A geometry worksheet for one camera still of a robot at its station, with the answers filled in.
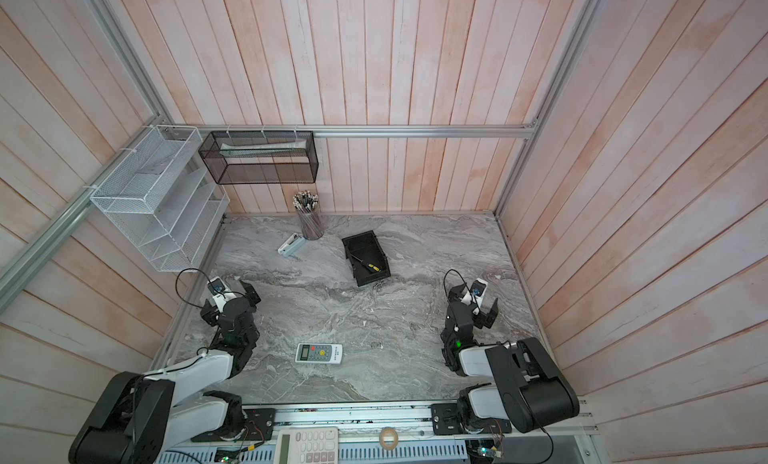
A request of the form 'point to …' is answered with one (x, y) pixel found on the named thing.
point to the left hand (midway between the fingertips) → (232, 291)
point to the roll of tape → (388, 438)
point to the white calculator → (307, 445)
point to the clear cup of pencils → (308, 206)
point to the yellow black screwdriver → (370, 266)
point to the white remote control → (319, 353)
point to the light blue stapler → (293, 243)
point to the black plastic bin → (367, 258)
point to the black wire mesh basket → (261, 157)
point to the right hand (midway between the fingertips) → (482, 289)
